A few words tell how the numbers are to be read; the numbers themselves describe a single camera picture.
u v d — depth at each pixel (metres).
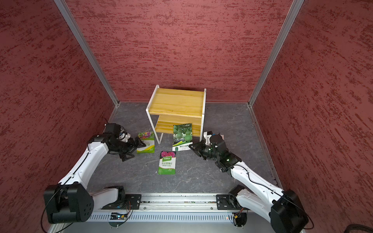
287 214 0.39
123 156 0.72
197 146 0.68
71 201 0.39
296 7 0.71
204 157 0.71
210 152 0.66
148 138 0.98
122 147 0.68
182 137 0.81
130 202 0.74
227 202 0.74
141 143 0.77
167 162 0.88
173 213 0.71
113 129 0.66
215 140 0.60
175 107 0.74
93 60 0.93
